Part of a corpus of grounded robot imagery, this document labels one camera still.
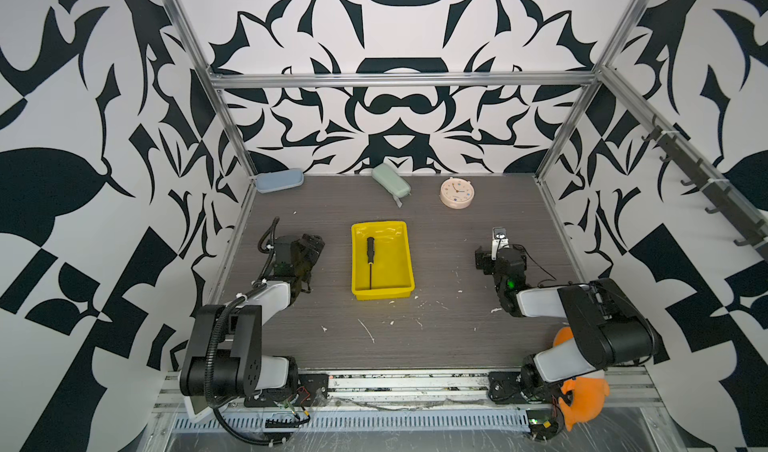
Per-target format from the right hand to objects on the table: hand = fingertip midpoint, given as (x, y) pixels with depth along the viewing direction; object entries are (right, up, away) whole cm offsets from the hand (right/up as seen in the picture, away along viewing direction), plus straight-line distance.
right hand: (502, 243), depth 93 cm
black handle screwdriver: (-41, -4, +3) cm, 41 cm away
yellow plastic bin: (-37, -6, +3) cm, 38 cm away
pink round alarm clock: (-10, +16, +19) cm, 27 cm away
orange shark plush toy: (+11, -32, -23) cm, 41 cm away
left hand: (-57, +1, -1) cm, 57 cm away
